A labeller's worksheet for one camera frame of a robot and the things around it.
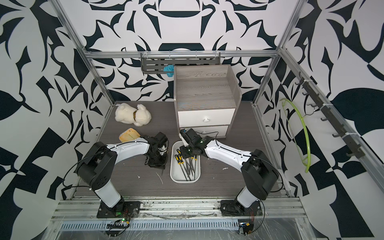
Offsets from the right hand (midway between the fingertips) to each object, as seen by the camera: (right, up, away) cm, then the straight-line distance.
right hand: (182, 149), depth 85 cm
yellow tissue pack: (-35, +7, +11) cm, 37 cm away
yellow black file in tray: (-1, -9, +4) cm, 10 cm away
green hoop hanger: (+55, -2, -18) cm, 58 cm away
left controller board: (-28, -33, -12) cm, 45 cm away
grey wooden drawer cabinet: (+13, +29, -6) cm, 32 cm away
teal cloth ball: (-8, +48, +6) cm, 49 cm away
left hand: (-10, -10, +3) cm, 14 cm away
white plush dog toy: (-37, +20, +14) cm, 44 cm away
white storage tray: (+1, -12, +2) cm, 12 cm away
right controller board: (+32, -34, -14) cm, 48 cm away
